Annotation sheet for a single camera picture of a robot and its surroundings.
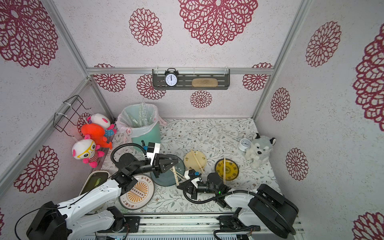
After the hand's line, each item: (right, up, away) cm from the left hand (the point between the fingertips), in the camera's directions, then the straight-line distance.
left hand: (177, 161), depth 64 cm
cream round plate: (+5, -7, +35) cm, 36 cm away
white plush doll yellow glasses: (-51, +3, +16) cm, 53 cm away
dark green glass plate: (-5, -7, -1) cm, 8 cm away
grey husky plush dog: (+44, +1, +19) cm, 48 cm away
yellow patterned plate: (+31, -10, +29) cm, 43 cm away
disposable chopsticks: (+26, -10, +26) cm, 38 cm away
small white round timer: (+42, +5, +37) cm, 56 cm away
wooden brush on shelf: (+14, +43, +26) cm, 52 cm away
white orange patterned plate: (-23, -22, +19) cm, 37 cm away
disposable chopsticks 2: (+10, -5, +30) cm, 32 cm away
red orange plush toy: (-50, +12, +24) cm, 57 cm away
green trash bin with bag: (-25, +19, +25) cm, 40 cm away
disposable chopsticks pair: (-1, -7, +4) cm, 8 cm away
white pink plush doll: (-49, +19, +30) cm, 61 cm away
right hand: (-1, -14, +9) cm, 16 cm away
